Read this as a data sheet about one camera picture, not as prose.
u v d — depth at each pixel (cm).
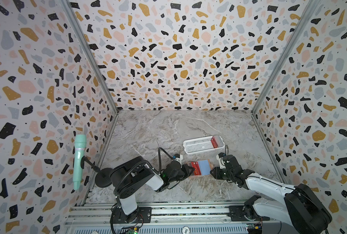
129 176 49
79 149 63
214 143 100
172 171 69
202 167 91
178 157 84
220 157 83
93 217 74
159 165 69
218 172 78
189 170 79
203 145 101
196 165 90
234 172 69
